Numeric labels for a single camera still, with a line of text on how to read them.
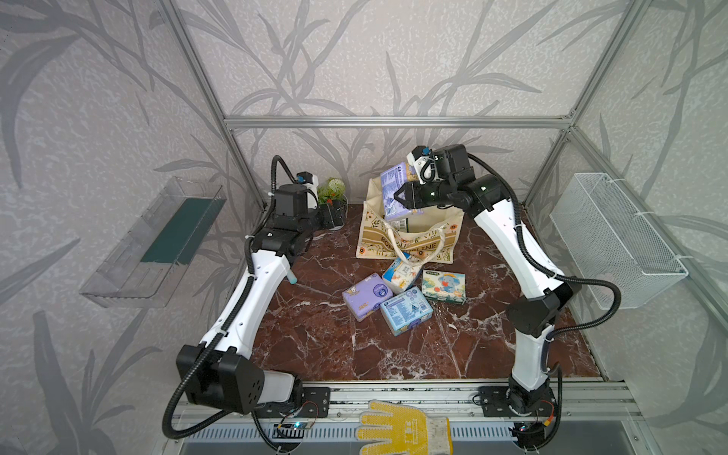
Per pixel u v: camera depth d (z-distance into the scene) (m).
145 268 0.63
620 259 0.63
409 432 0.69
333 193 1.04
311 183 0.67
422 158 0.65
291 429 0.72
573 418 0.74
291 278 0.96
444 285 0.90
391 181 0.73
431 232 0.81
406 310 0.85
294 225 0.56
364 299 0.88
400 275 0.91
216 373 0.38
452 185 0.55
